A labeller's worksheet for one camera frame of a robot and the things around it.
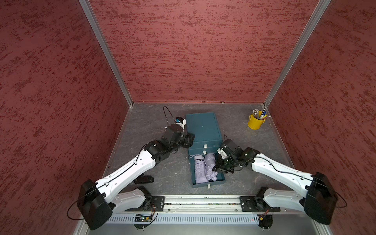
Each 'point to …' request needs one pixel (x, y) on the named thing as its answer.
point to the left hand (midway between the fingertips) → (189, 139)
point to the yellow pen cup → (255, 123)
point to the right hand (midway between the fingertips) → (213, 172)
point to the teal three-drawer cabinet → (207, 138)
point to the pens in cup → (261, 115)
